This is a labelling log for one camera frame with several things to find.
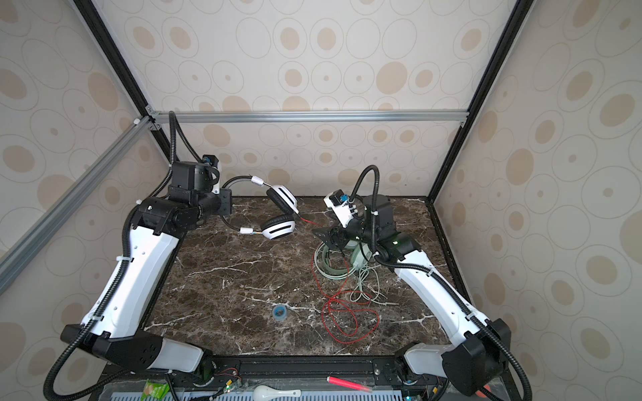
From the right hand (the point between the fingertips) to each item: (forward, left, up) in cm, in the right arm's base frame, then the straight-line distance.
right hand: (323, 221), depth 71 cm
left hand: (+5, +25, +8) cm, 27 cm away
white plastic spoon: (-38, +17, -29) cm, 51 cm away
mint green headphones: (+2, -13, -23) cm, 27 cm away
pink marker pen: (-36, -7, -30) cm, 47 cm away
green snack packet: (-37, +47, -27) cm, 66 cm away
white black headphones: (-4, +13, +2) cm, 14 cm away
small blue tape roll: (-15, +16, -30) cm, 37 cm away
